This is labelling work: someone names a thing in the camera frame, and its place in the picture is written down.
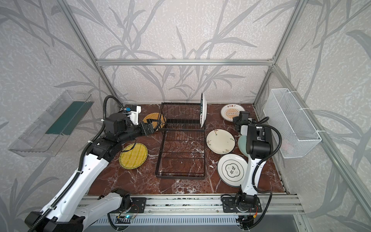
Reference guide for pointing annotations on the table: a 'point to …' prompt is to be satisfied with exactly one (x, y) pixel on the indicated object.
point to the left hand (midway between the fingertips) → (155, 123)
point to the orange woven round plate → (156, 116)
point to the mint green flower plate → (242, 143)
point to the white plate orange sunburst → (229, 111)
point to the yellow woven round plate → (135, 158)
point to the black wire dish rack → (182, 153)
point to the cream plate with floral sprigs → (221, 141)
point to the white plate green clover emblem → (232, 169)
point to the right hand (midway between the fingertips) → (234, 116)
